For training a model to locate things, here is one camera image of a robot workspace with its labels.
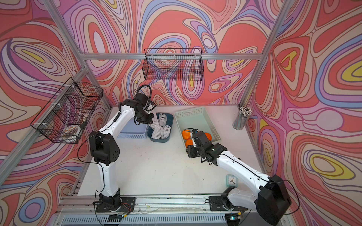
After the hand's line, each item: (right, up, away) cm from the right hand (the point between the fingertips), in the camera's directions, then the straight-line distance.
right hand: (191, 153), depth 81 cm
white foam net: (-22, +13, +12) cm, 28 cm away
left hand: (-25, +18, +11) cm, 32 cm away
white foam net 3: (-16, +11, +12) cm, 23 cm away
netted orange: (-3, +9, +15) cm, 18 cm away
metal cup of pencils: (+35, +24, +10) cm, 43 cm away
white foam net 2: (-20, +20, +21) cm, 35 cm away
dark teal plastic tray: (-15, +17, +22) cm, 31 cm away
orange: (-1, +5, +10) cm, 11 cm away
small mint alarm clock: (+23, -16, -1) cm, 28 cm away
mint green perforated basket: (+7, +20, +29) cm, 36 cm away
